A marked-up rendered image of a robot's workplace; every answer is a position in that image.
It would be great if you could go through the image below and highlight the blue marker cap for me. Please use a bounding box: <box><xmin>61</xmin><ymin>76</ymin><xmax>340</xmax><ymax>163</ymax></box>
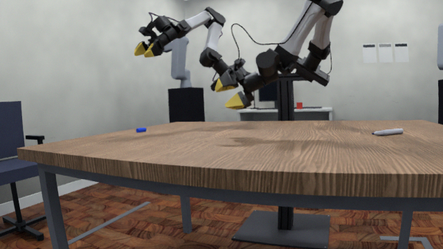
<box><xmin>136</xmin><ymin>127</ymin><xmax>147</xmax><ymax>133</ymax></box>

